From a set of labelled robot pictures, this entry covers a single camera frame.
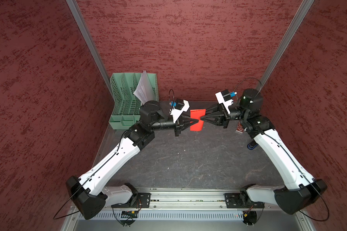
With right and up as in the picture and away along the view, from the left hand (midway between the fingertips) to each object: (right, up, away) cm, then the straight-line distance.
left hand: (195, 122), depth 58 cm
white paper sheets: (-29, +19, +35) cm, 50 cm away
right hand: (+2, +1, 0) cm, 3 cm away
